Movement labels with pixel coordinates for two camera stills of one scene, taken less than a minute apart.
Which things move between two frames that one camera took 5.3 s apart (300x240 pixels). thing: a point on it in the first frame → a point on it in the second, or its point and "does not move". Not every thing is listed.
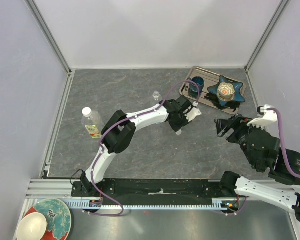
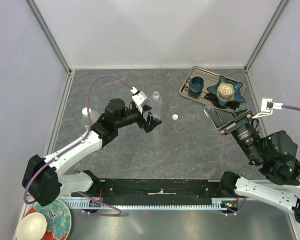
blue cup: x=198 y=80 does not move
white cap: x=86 y=111 does not move
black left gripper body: x=179 y=122 → x=145 y=124
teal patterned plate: x=58 y=216 does not move
